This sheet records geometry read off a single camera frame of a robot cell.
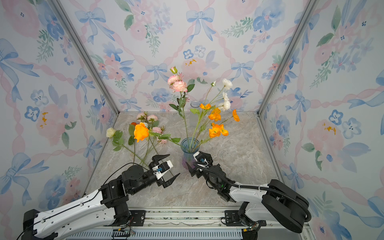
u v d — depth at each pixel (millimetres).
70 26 750
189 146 818
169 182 597
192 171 708
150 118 1121
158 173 552
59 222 440
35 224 425
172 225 729
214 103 1099
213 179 655
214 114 676
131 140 1017
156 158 626
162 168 540
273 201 440
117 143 1005
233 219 732
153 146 997
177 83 664
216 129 641
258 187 484
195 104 955
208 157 755
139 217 748
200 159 663
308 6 691
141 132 574
